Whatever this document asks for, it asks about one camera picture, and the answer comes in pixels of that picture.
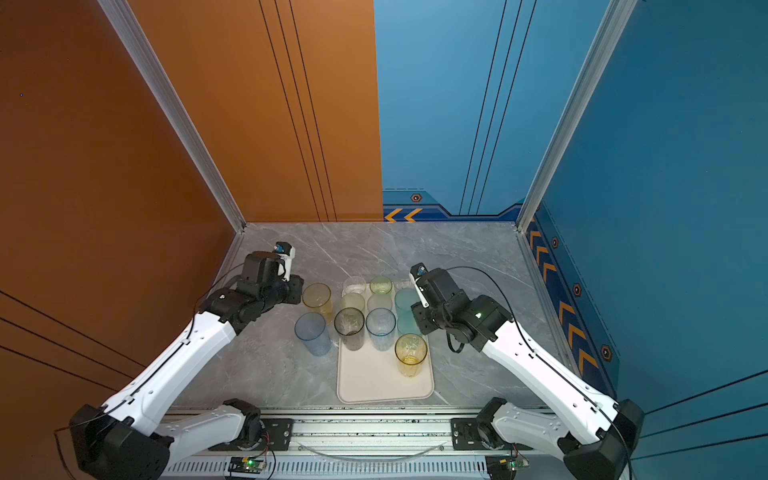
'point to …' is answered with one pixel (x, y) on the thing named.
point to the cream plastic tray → (373, 376)
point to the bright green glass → (380, 285)
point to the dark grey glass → (350, 324)
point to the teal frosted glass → (407, 323)
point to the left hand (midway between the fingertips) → (299, 277)
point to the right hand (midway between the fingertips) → (419, 308)
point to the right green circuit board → (503, 467)
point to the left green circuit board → (246, 465)
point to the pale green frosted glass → (353, 300)
